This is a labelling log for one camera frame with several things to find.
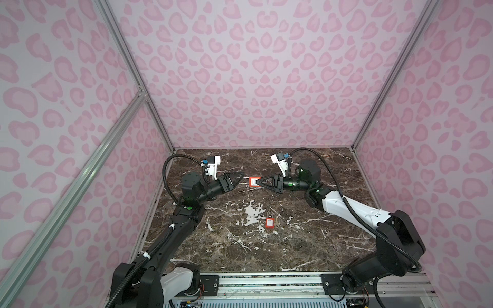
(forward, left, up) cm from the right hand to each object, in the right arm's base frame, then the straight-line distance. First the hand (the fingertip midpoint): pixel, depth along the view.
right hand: (260, 182), depth 71 cm
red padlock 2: (-4, -4, -26) cm, 27 cm away
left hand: (+2, +6, +2) cm, 7 cm away
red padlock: (+1, +3, -1) cm, 3 cm away
